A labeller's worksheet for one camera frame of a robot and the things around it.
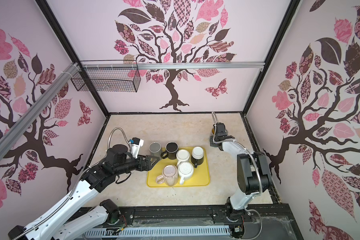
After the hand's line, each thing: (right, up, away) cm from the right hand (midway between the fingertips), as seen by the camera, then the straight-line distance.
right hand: (217, 138), depth 96 cm
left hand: (-37, -9, -25) cm, 46 cm away
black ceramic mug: (-30, -6, -8) cm, 31 cm away
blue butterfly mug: (-4, +5, -1) cm, 6 cm away
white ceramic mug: (-21, -17, -15) cm, 31 cm away
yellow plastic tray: (-12, -22, -9) cm, 27 cm away
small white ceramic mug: (-23, -10, -8) cm, 26 cm away
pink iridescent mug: (-30, -19, -20) cm, 40 cm away
